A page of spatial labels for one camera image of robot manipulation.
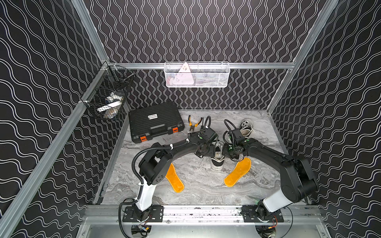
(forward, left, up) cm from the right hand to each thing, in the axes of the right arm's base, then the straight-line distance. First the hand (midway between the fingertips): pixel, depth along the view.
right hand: (222, 152), depth 91 cm
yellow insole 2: (-7, -12, -5) cm, 15 cm away
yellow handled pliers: (+26, +20, -3) cm, 33 cm away
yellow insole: (-13, +31, -4) cm, 34 cm away
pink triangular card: (+33, +24, +32) cm, 52 cm away
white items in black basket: (+10, +59, +31) cm, 67 cm away
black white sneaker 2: (+18, -18, +2) cm, 25 cm away
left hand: (0, +7, +2) cm, 8 cm away
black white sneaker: (-7, +4, +1) cm, 9 cm away
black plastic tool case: (+23, +49, +2) cm, 54 cm away
